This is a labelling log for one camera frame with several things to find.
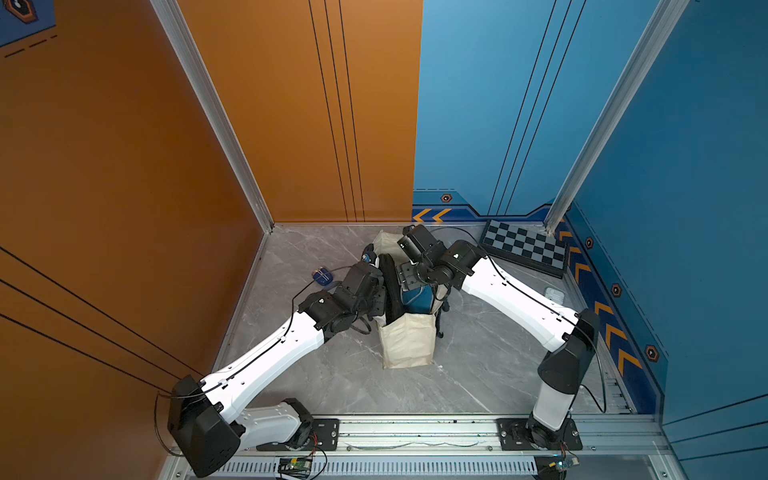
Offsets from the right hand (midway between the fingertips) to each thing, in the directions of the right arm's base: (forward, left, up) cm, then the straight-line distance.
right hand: (412, 272), depth 79 cm
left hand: (-4, +8, -2) cm, 9 cm away
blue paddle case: (-1, -2, -12) cm, 13 cm away
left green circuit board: (-41, +27, -24) cm, 54 cm away
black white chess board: (+26, -43, -18) cm, 54 cm away
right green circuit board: (-40, -35, -23) cm, 58 cm away
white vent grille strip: (-40, -15, -23) cm, 49 cm away
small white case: (+7, -49, -22) cm, 54 cm away
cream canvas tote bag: (-16, +1, -8) cm, 17 cm away
